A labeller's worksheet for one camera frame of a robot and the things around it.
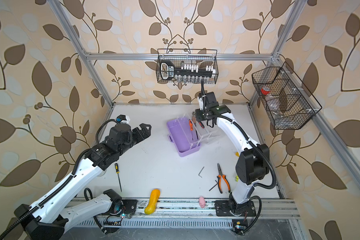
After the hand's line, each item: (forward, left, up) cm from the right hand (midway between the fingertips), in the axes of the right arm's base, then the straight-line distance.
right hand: (200, 114), depth 86 cm
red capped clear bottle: (+6, -36, +12) cm, 38 cm away
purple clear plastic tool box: (-5, +7, -13) cm, 15 cm away
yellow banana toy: (-31, -19, -20) cm, 41 cm away
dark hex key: (-33, -6, -23) cm, 41 cm away
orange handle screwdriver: (0, +5, -13) cm, 13 cm away
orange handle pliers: (-30, -9, -21) cm, 38 cm away
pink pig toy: (-41, +1, -21) cm, 46 cm away
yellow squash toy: (-43, +27, -18) cm, 54 cm away
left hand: (-13, +28, +6) cm, 32 cm away
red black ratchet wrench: (-1, -1, -8) cm, 8 cm away
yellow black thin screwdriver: (-25, +49, -20) cm, 58 cm away
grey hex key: (-25, 0, -22) cm, 33 cm away
